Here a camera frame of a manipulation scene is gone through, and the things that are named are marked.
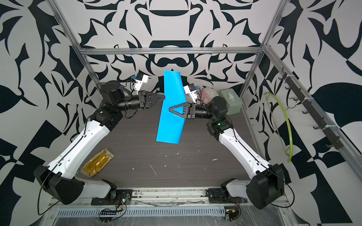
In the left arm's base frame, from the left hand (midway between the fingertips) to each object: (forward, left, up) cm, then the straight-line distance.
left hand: (163, 95), depth 59 cm
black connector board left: (-38, +30, -45) cm, 66 cm away
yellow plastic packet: (-12, +42, -43) cm, 61 cm away
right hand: (-6, -3, -4) cm, 8 cm away
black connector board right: (-37, -32, -46) cm, 67 cm away
